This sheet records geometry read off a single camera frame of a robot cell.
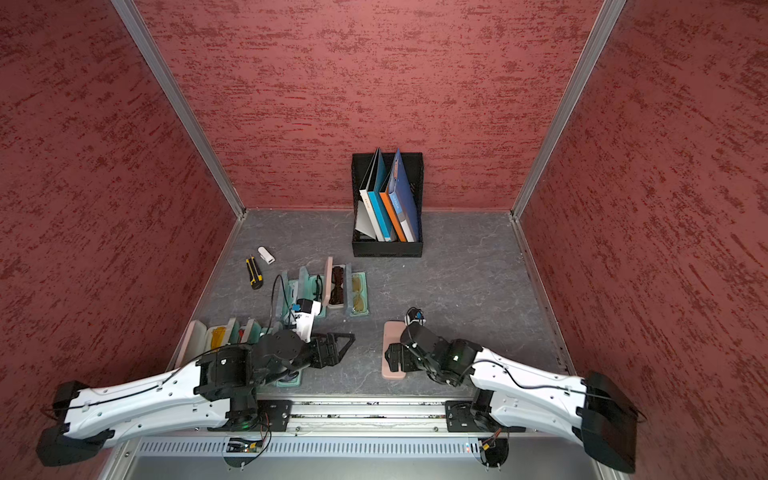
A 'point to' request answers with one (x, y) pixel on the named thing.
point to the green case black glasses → (311, 288)
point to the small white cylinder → (265, 255)
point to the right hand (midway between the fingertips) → (401, 362)
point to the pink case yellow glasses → (200, 339)
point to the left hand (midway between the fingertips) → (342, 346)
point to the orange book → (391, 211)
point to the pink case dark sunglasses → (334, 297)
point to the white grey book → (367, 221)
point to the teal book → (380, 201)
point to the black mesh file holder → (413, 171)
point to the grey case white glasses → (287, 296)
